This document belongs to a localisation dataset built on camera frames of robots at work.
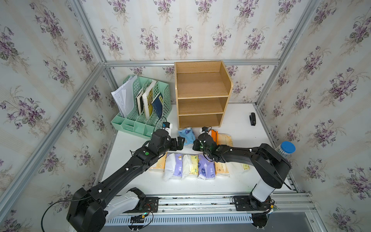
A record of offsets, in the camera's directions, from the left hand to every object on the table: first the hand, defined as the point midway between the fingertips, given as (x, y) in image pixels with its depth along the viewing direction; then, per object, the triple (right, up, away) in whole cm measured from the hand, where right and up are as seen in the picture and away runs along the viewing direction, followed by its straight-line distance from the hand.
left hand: (180, 139), depth 78 cm
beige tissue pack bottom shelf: (+29, -2, +15) cm, 33 cm away
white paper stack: (-37, +26, +12) cm, 47 cm away
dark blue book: (-17, +21, +22) cm, 35 cm away
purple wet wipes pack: (+15, -16, +2) cm, 22 cm away
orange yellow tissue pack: (-12, -15, +4) cm, 20 cm away
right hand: (+8, -3, +12) cm, 15 cm away
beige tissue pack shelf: (+23, -17, +4) cm, 29 cm away
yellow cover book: (-21, +24, +13) cm, 34 cm away
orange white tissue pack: (+22, +1, +15) cm, 26 cm away
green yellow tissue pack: (+6, -15, +2) cm, 16 cm away
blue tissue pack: (+5, +1, +16) cm, 17 cm away
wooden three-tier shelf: (+13, +29, +7) cm, 33 cm away
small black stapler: (+53, +10, +28) cm, 61 cm away
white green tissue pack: (+33, -18, +2) cm, 38 cm away
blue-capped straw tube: (+55, -4, -6) cm, 55 cm away
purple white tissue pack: (-4, -15, +1) cm, 16 cm away
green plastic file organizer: (-32, +7, +21) cm, 39 cm away
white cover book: (-29, +23, +20) cm, 41 cm away
